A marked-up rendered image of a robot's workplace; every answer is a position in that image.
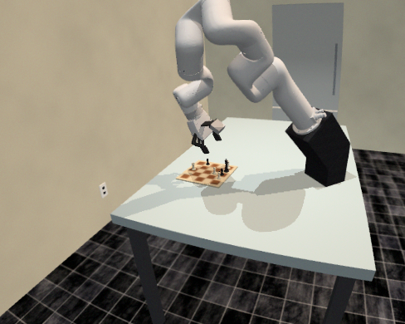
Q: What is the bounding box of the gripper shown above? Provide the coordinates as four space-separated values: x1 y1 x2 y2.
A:
187 110 222 154

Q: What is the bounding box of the chessboard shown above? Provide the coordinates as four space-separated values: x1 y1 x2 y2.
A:
176 160 237 188

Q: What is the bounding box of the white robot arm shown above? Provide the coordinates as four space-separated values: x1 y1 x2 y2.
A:
173 0 326 135

